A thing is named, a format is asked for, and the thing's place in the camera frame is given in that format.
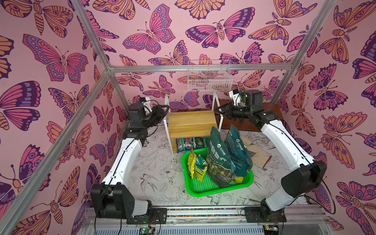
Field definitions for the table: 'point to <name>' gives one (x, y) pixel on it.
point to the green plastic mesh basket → (207, 187)
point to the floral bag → (184, 144)
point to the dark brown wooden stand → (230, 125)
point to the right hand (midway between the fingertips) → (212, 110)
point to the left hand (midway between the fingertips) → (170, 106)
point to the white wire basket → (209, 81)
